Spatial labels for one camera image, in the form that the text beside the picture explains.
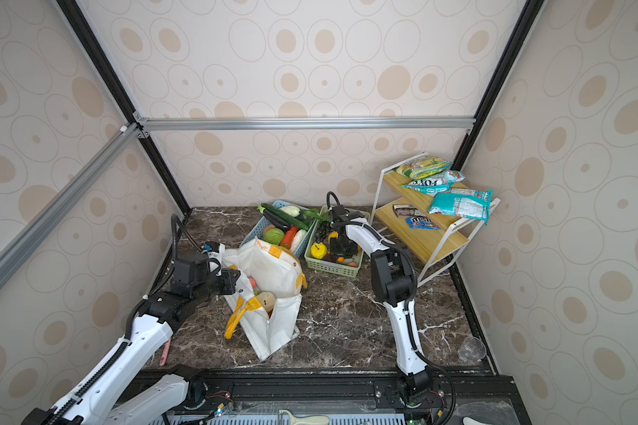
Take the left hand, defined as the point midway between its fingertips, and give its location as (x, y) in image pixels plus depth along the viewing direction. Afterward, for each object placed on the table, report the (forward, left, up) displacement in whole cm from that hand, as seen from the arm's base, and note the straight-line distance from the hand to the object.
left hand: (243, 268), depth 78 cm
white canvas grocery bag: (+5, -8, -9) cm, 13 cm away
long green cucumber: (+32, -8, -12) cm, 35 cm away
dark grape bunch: (+25, -23, -13) cm, 36 cm away
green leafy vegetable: (+33, -20, -11) cm, 40 cm away
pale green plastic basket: (+17, -21, -15) cm, 31 cm away
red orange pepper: (+21, -10, -12) cm, 26 cm away
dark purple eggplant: (+29, -5, -13) cm, 32 cm away
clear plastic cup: (-17, -69, -19) cm, 74 cm away
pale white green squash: (+34, -10, -11) cm, 37 cm away
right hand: (+18, -30, -18) cm, 39 cm away
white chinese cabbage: (+21, -13, -14) cm, 29 cm away
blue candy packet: (+20, -58, -3) cm, 61 cm away
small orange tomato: (+14, -30, -17) cm, 37 cm away
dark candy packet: (+26, -53, -2) cm, 59 cm away
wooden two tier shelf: (+4, -55, +4) cm, 56 cm away
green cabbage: (+22, -4, -12) cm, 25 cm away
